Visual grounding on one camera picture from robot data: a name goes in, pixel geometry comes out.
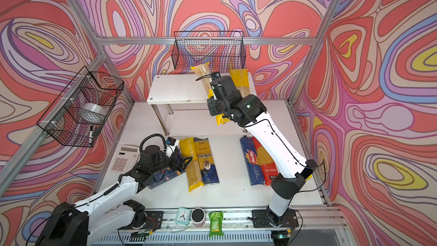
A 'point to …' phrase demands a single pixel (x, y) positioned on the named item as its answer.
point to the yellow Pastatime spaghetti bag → (194, 173)
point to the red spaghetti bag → (269, 167)
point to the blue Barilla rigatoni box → (162, 176)
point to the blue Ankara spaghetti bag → (206, 160)
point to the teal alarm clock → (183, 216)
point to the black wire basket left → (77, 116)
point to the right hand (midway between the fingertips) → (217, 104)
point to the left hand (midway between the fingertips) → (187, 153)
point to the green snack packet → (216, 221)
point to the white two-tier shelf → (181, 105)
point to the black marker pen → (90, 139)
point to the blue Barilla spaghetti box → (254, 164)
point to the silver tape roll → (95, 107)
